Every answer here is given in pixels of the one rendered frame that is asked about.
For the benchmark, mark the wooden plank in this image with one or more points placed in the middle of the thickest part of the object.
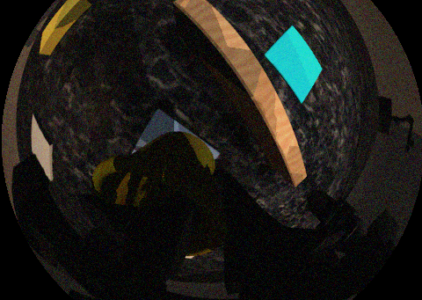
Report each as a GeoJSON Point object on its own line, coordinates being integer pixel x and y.
{"type": "Point", "coordinates": [240, 75]}

